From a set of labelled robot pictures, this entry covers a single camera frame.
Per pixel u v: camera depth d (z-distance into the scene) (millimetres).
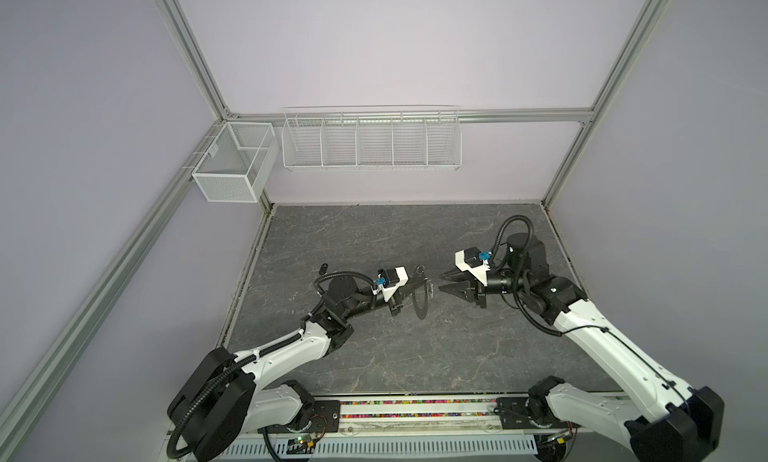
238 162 1015
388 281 571
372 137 984
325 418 733
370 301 604
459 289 661
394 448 1577
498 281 606
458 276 671
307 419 719
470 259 563
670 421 373
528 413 724
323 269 1021
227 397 407
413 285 679
